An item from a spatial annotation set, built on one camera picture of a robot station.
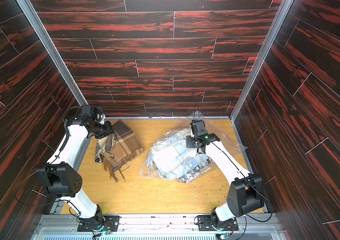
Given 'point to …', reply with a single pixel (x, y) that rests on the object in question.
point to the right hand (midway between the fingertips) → (195, 139)
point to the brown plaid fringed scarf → (119, 148)
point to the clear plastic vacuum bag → (170, 159)
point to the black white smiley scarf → (200, 168)
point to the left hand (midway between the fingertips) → (115, 130)
